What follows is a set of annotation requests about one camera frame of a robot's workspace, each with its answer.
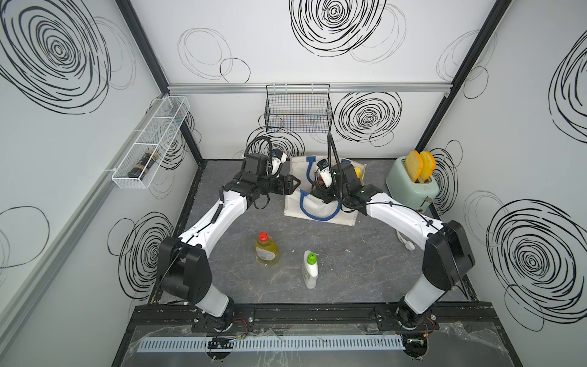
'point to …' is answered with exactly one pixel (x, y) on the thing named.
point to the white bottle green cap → (310, 268)
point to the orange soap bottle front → (358, 172)
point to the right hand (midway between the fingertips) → (321, 184)
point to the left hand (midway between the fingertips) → (292, 180)
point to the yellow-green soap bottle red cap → (266, 249)
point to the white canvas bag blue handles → (303, 203)
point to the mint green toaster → (419, 194)
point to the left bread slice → (413, 163)
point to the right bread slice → (429, 165)
